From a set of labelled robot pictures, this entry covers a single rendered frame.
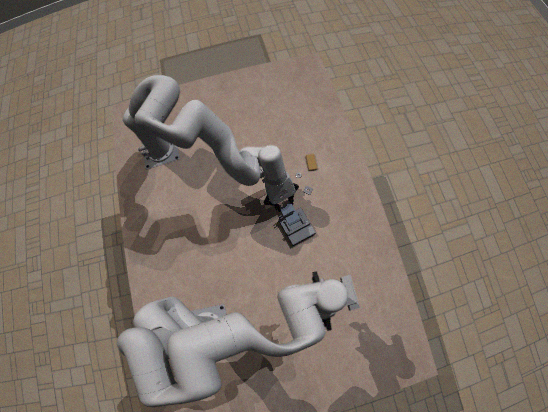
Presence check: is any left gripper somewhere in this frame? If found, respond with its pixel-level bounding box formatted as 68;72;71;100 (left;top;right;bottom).
264;172;299;212

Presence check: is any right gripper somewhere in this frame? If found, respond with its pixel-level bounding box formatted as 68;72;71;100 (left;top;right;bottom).
312;271;336;331

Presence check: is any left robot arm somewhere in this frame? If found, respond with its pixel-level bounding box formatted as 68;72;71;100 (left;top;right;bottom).
123;75;287;186

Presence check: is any tan rectangular plate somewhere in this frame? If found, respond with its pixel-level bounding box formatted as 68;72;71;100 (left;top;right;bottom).
306;154;317;171

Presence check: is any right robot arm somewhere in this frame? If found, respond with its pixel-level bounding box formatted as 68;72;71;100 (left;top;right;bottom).
117;275;360;407

